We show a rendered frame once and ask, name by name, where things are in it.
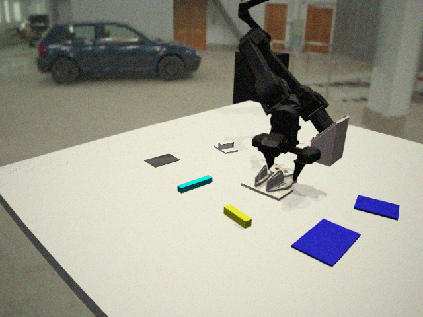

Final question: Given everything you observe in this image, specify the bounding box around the blue flat square plate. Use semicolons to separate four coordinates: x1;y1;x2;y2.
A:
291;219;361;267

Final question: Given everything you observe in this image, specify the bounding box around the yellow rectangular block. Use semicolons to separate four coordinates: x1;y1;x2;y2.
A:
223;205;252;229

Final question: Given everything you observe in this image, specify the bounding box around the teal rectangular bar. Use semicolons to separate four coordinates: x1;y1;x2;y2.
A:
177;175;213;193

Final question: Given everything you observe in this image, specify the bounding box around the blue flat rectangular plate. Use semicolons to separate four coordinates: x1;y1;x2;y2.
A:
354;195;399;221

